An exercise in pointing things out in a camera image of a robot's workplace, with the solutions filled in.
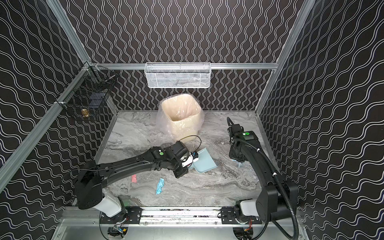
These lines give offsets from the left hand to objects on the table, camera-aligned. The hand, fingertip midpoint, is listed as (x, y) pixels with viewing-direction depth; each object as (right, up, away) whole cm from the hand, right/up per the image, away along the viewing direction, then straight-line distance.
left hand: (190, 172), depth 76 cm
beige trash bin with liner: (-7, +30, +22) cm, 38 cm away
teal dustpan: (+7, +4, +4) cm, 9 cm away
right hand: (+27, +7, +4) cm, 28 cm away
